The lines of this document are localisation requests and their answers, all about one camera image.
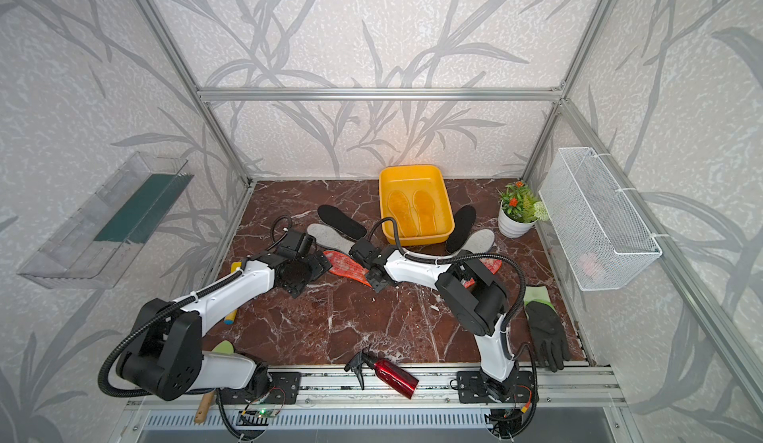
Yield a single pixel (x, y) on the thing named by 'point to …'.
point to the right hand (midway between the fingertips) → (382, 272)
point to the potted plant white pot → (519, 211)
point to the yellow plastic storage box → (409, 179)
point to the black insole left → (342, 221)
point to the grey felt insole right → (480, 241)
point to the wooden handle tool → (203, 407)
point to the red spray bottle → (387, 371)
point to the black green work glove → (550, 338)
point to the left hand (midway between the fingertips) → (323, 272)
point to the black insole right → (464, 221)
